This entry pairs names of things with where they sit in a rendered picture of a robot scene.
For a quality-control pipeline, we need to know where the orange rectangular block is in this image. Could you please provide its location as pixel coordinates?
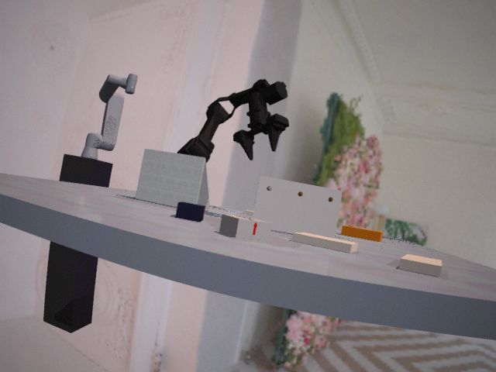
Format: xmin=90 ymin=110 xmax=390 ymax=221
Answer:
xmin=341 ymin=226 xmax=383 ymax=242

